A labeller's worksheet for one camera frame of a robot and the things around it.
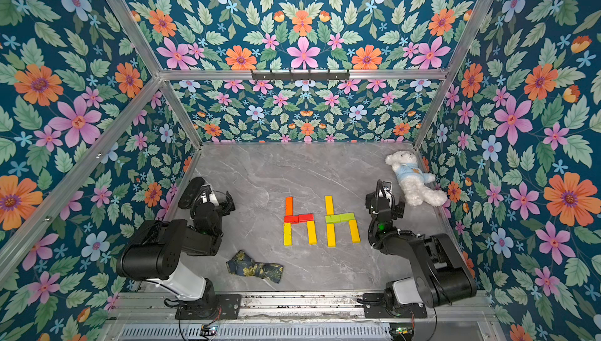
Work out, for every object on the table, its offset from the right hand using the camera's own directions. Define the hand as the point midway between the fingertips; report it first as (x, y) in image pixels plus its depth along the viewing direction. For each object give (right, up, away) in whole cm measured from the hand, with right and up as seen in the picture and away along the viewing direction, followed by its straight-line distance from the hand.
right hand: (394, 194), depth 90 cm
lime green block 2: (-18, -10, +4) cm, 21 cm away
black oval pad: (-85, +1, +10) cm, 85 cm away
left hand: (-70, 0, +2) cm, 71 cm away
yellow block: (-42, -15, 0) cm, 44 cm away
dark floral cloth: (-56, -23, -10) cm, 62 cm away
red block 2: (-35, -10, +4) cm, 37 cm away
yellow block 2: (-33, -15, -1) cm, 36 cm away
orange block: (-42, -6, +9) cm, 43 cm away
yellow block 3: (-15, -15, -1) cm, 22 cm away
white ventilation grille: (-49, -40, -19) cm, 66 cm away
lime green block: (-24, -10, +3) cm, 26 cm away
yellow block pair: (-25, -5, +7) cm, 26 cm away
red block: (-40, -11, +3) cm, 42 cm away
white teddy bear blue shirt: (+10, +5, +6) cm, 12 cm away
